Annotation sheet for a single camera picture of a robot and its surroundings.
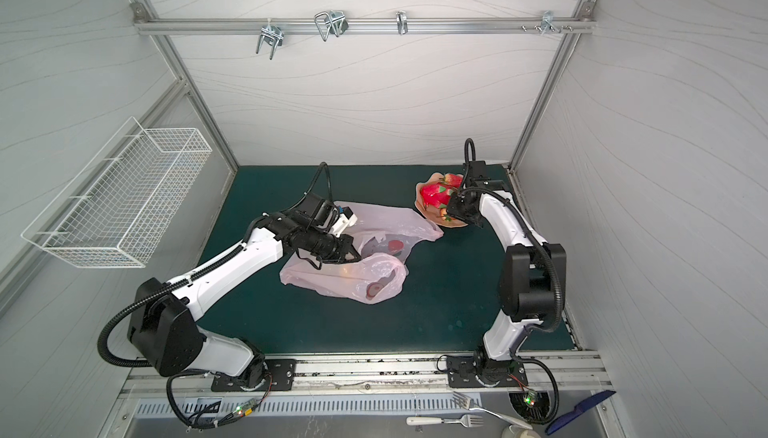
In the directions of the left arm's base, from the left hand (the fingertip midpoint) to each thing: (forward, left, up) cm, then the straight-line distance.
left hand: (364, 254), depth 77 cm
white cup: (-35, -36, -17) cm, 53 cm away
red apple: (+37, -29, -10) cm, 48 cm away
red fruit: (+12, -8, -17) cm, 22 cm away
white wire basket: (+5, +57, +15) cm, 59 cm away
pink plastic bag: (+6, -4, -1) cm, 8 cm away
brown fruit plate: (+25, -23, -15) cm, 37 cm away
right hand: (+19, -28, -3) cm, 34 cm away
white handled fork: (-33, -26, -16) cm, 45 cm away
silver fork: (-30, -26, -16) cm, 42 cm away
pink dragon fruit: (+28, -22, -8) cm, 37 cm away
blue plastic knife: (-30, -53, -17) cm, 63 cm away
